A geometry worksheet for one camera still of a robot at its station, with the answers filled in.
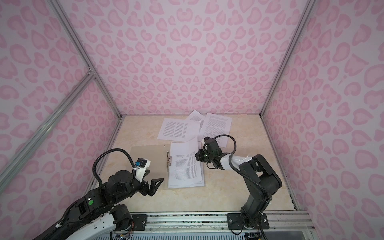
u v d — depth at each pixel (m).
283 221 0.75
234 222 0.73
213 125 1.14
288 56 0.86
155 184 0.62
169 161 0.93
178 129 1.10
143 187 0.60
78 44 0.80
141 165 0.59
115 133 1.14
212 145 0.73
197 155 0.92
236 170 0.49
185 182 0.86
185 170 0.90
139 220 0.74
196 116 1.21
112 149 0.50
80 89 0.81
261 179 0.47
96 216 0.50
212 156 0.72
